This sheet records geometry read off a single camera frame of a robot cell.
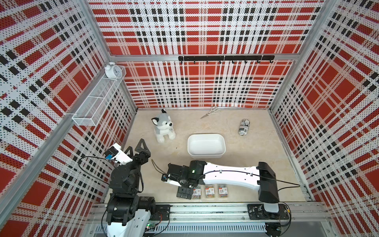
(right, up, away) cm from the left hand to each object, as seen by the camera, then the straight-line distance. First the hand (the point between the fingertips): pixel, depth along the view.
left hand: (141, 142), depth 65 cm
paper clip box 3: (+39, -28, +13) cm, 50 cm away
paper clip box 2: (+32, -29, +13) cm, 45 cm away
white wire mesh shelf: (-42, +16, +26) cm, 52 cm away
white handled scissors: (+39, +20, +56) cm, 71 cm away
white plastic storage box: (+31, -7, +34) cm, 47 cm away
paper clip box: (+25, -29, +13) cm, 40 cm away
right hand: (+21, -20, +7) cm, 30 cm away
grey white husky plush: (+4, +7, +25) cm, 26 cm away
